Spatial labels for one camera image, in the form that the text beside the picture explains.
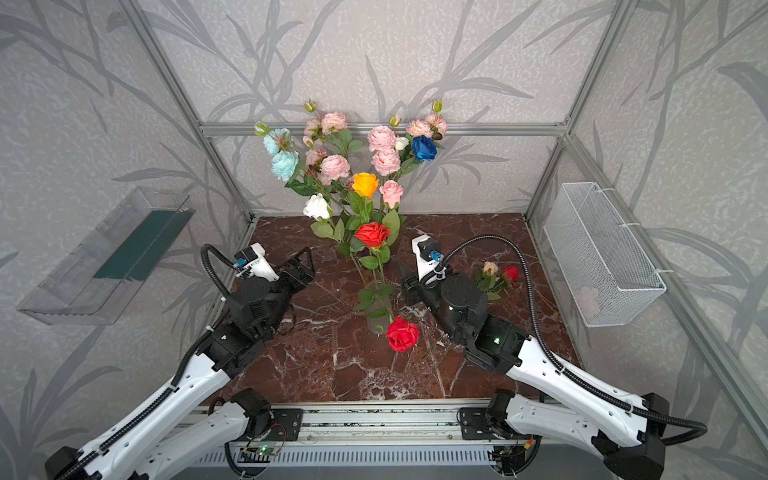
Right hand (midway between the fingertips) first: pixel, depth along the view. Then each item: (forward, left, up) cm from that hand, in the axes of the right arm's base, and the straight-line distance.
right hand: (410, 245), depth 63 cm
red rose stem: (+4, +8, -2) cm, 9 cm away
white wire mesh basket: (-7, -41, -3) cm, 41 cm away
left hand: (+4, +24, -6) cm, 26 cm away
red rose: (+15, -35, -35) cm, 52 cm away
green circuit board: (-34, +36, -38) cm, 63 cm away
